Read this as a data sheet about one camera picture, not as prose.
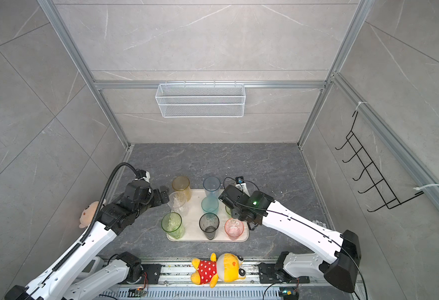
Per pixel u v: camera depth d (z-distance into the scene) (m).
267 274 0.73
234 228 0.85
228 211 0.68
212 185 0.90
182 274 0.75
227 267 0.69
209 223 0.70
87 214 0.83
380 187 0.65
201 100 1.01
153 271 0.73
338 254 0.39
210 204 0.90
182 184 0.86
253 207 0.48
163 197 0.69
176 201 0.86
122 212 0.52
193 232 0.86
